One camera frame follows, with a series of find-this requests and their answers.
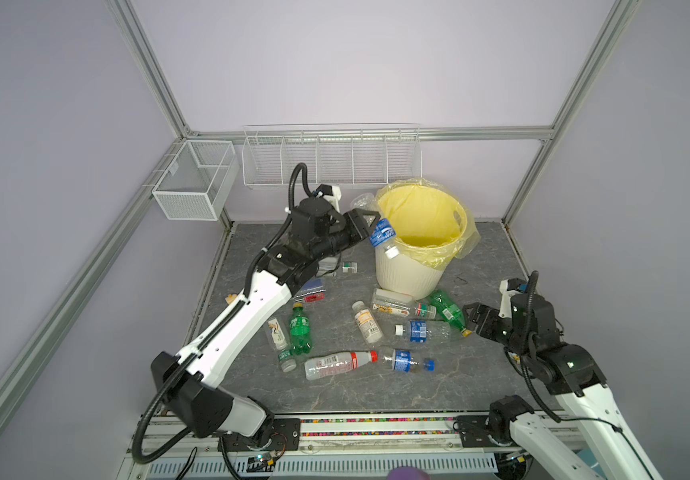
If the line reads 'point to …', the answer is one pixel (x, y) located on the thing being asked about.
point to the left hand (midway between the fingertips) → (377, 224)
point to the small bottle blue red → (313, 291)
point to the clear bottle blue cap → (402, 360)
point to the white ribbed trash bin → (407, 274)
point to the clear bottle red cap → (322, 366)
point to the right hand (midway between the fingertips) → (479, 313)
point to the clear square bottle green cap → (399, 303)
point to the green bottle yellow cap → (449, 311)
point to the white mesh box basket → (198, 181)
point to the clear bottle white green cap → (280, 341)
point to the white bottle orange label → (367, 323)
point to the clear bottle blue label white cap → (426, 331)
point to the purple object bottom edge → (407, 473)
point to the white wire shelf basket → (336, 153)
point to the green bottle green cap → (299, 330)
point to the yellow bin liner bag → (432, 224)
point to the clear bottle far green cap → (350, 267)
